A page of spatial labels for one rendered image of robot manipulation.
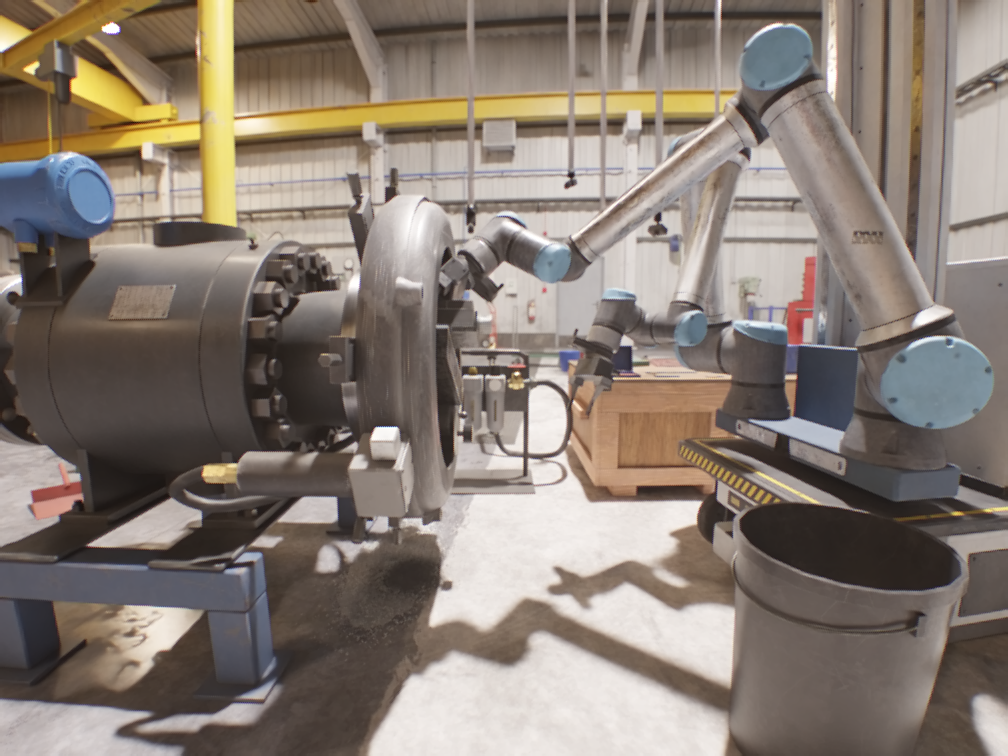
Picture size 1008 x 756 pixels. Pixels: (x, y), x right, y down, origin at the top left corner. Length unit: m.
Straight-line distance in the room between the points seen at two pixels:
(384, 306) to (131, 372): 0.55
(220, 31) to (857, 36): 4.70
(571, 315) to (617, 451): 9.94
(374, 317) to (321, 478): 0.28
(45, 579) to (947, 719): 1.68
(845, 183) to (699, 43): 12.95
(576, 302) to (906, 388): 11.01
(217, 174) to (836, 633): 4.84
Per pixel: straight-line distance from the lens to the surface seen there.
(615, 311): 1.30
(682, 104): 12.50
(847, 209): 0.98
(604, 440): 1.90
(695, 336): 1.30
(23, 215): 1.32
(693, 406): 1.98
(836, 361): 1.46
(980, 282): 1.47
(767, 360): 1.50
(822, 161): 1.00
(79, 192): 1.28
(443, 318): 1.02
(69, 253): 1.32
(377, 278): 0.86
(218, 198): 4.85
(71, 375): 1.24
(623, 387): 1.88
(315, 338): 1.10
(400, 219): 0.96
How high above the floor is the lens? 0.70
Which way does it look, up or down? 7 degrees down
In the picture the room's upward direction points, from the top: straight up
